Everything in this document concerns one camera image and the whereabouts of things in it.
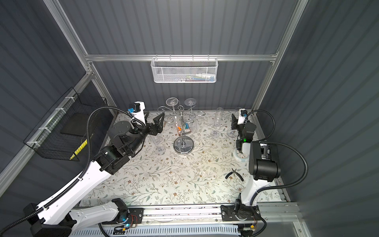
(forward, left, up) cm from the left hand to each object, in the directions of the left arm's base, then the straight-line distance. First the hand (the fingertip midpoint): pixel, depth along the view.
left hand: (156, 113), depth 63 cm
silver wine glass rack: (+9, -10, -39) cm, 42 cm away
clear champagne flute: (+36, +1, -42) cm, 55 cm away
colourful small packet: (+23, -13, -40) cm, 48 cm away
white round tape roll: (-3, -46, -38) cm, 59 cm away
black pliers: (-11, -40, -41) cm, 59 cm away
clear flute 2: (+20, -16, -11) cm, 28 cm away
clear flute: (+19, -5, -10) cm, 22 cm away
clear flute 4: (+16, -47, -39) cm, 63 cm away
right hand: (+17, -46, -21) cm, 53 cm away
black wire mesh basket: (+1, +48, -13) cm, 50 cm away
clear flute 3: (+18, -34, -28) cm, 48 cm away
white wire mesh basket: (+71, -13, -19) cm, 75 cm away
